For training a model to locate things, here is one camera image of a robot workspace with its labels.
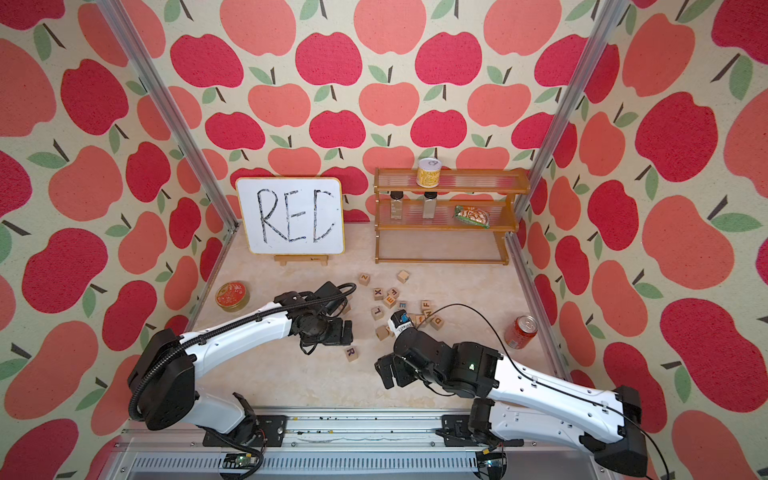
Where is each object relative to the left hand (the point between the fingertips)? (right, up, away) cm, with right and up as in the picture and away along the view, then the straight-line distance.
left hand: (341, 346), depth 82 cm
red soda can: (+50, +4, 0) cm, 50 cm away
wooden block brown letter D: (+28, +5, +9) cm, 30 cm away
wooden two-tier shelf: (+19, +42, +17) cm, 49 cm away
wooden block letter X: (+10, +12, +17) cm, 23 cm away
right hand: (+13, -1, -12) cm, 18 cm away
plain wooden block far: (+19, +18, +22) cm, 34 cm away
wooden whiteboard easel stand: (-24, +24, +23) cm, 41 cm away
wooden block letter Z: (+5, +17, +20) cm, 27 cm away
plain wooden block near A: (+11, +1, +9) cm, 14 cm away
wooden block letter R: (+2, -3, +3) cm, 5 cm away
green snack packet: (+41, +39, +14) cm, 58 cm away
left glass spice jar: (+16, +44, +14) cm, 48 cm away
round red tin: (-38, +12, +14) cm, 42 cm away
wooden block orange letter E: (+14, +10, +14) cm, 22 cm away
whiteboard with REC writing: (-19, +39, +17) cm, 46 cm away
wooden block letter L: (+10, +7, +12) cm, 17 cm away
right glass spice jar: (+27, +42, +16) cm, 53 cm away
